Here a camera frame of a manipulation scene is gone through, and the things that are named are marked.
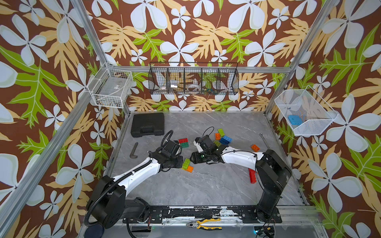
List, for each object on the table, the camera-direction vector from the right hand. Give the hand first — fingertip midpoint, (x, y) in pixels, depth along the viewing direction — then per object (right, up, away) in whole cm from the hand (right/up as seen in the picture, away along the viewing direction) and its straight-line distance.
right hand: (191, 158), depth 89 cm
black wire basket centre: (+2, +52, +9) cm, 53 cm away
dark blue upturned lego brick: (+23, +9, +12) cm, 27 cm away
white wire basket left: (-47, +42, -4) cm, 63 cm away
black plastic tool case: (-34, +22, +25) cm, 47 cm away
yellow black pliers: (+3, -28, -18) cm, 34 cm away
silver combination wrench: (+52, +7, +12) cm, 54 cm away
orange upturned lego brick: (+19, +12, +15) cm, 27 cm away
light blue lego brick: (+26, +11, +14) cm, 31 cm away
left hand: (-6, 0, -3) cm, 7 cm away
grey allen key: (-39, 0, +6) cm, 40 cm away
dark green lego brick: (-5, +7, +10) cm, 13 cm away
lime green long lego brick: (-3, -3, 0) cm, 5 cm away
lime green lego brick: (+22, +16, +18) cm, 32 cm away
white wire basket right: (+65, +27, -7) cm, 71 cm away
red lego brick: (-8, +9, +12) cm, 17 cm away
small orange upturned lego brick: (+43, +5, +9) cm, 44 cm away
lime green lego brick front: (+18, +8, +12) cm, 23 cm away
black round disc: (-46, -30, -21) cm, 59 cm away
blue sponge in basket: (+57, +23, -9) cm, 62 cm away
